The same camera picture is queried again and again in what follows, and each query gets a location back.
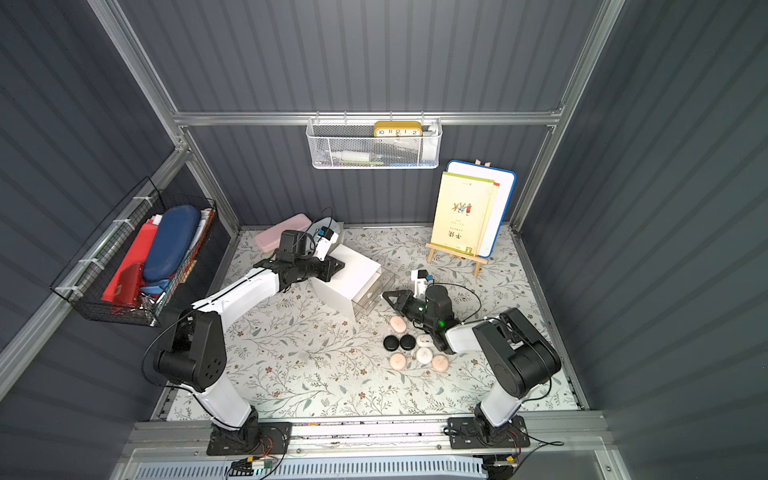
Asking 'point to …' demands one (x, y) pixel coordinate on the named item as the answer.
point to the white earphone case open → (424, 340)
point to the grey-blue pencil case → (328, 222)
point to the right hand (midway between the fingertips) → (389, 293)
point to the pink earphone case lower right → (440, 363)
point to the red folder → (125, 286)
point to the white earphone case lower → (424, 355)
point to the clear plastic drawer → (368, 298)
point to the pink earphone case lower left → (397, 361)
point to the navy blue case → (174, 232)
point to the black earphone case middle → (407, 342)
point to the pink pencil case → (269, 240)
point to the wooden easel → (478, 261)
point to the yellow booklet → (462, 212)
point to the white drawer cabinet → (358, 273)
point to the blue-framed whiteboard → (506, 179)
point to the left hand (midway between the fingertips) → (345, 265)
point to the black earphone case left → (390, 342)
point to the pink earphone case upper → (397, 324)
